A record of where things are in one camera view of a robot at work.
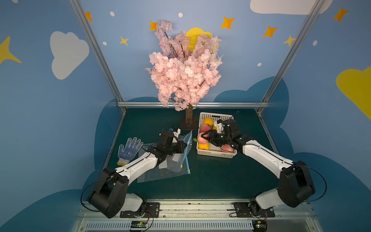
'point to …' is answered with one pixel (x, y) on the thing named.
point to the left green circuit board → (138, 224)
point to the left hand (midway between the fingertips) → (187, 142)
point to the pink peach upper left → (205, 128)
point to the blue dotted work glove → (132, 148)
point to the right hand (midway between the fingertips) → (204, 136)
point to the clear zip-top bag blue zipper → (180, 160)
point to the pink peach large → (201, 140)
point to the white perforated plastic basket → (215, 151)
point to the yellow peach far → (208, 121)
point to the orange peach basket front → (204, 146)
